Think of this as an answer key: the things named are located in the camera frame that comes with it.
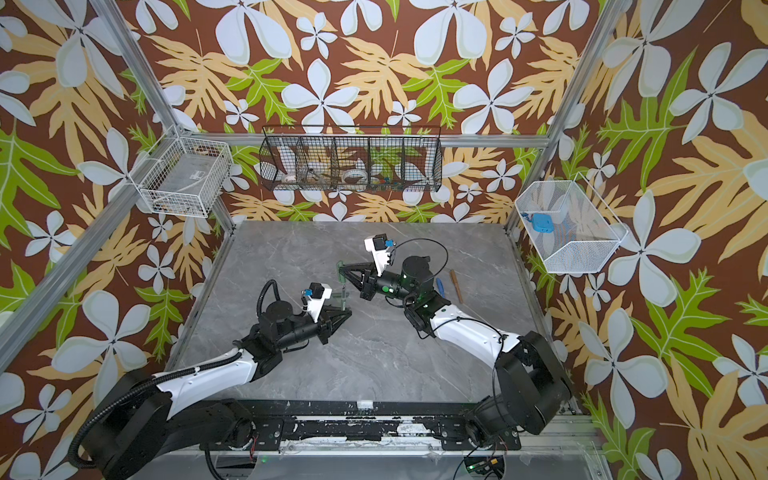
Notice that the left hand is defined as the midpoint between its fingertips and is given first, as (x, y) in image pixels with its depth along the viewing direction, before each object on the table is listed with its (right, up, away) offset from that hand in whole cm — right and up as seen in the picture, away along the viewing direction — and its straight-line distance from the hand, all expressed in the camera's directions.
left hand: (348, 308), depth 78 cm
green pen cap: (-1, +9, -7) cm, 11 cm away
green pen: (-1, +3, -3) cm, 4 cm away
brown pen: (+35, +4, +24) cm, 43 cm away
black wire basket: (-1, +46, +19) cm, 50 cm away
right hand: (-1, +10, -8) cm, 13 cm away
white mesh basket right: (+63, +20, 0) cm, 67 cm away
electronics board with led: (+35, -38, -6) cm, 52 cm away
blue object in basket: (+56, +24, +8) cm, 61 cm away
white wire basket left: (-49, +38, +8) cm, 62 cm away
